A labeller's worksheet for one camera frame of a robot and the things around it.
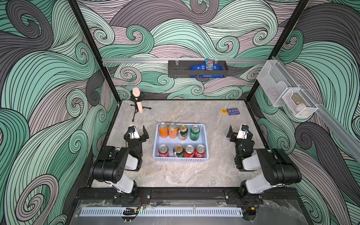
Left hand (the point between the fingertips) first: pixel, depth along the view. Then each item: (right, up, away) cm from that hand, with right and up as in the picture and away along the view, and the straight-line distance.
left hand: (136, 127), depth 88 cm
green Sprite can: (+38, -4, 0) cm, 38 cm away
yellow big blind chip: (+65, +10, +26) cm, 71 cm away
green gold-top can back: (+30, -4, +1) cm, 30 cm away
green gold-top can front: (+27, -13, -8) cm, 31 cm away
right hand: (+67, -1, 0) cm, 67 cm away
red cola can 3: (+40, -13, -8) cm, 43 cm away
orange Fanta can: (+24, -3, +2) cm, 24 cm away
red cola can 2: (+33, -13, -8) cm, 37 cm away
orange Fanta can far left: (+17, -3, +4) cm, 18 cm away
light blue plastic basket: (+23, -12, +7) cm, 26 cm away
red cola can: (+18, -13, -8) cm, 24 cm away
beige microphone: (0, +22, 0) cm, 22 cm away
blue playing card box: (+72, +10, +23) cm, 76 cm away
